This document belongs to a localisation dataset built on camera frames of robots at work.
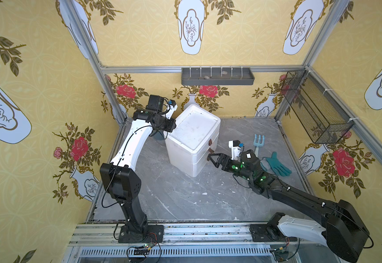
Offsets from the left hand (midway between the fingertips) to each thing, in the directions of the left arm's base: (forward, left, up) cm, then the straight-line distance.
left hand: (171, 124), depth 84 cm
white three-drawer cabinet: (-7, -12, -2) cm, 14 cm away
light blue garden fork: (+3, -54, -24) cm, 59 cm away
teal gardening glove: (-13, -58, -22) cm, 63 cm away
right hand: (-19, -18, -5) cm, 27 cm away
